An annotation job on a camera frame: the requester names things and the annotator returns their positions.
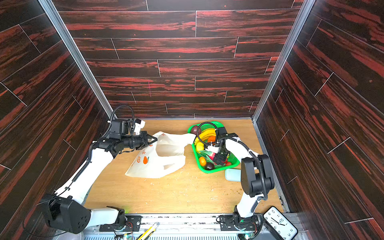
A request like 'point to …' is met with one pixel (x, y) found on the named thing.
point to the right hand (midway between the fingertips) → (226, 153)
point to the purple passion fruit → (194, 129)
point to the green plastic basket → (211, 147)
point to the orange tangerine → (211, 138)
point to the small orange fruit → (202, 161)
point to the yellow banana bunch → (205, 135)
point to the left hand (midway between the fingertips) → (158, 139)
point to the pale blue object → (233, 174)
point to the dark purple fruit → (209, 166)
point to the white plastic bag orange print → (165, 155)
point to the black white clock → (281, 225)
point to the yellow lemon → (199, 147)
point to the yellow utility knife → (145, 235)
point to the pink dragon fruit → (211, 156)
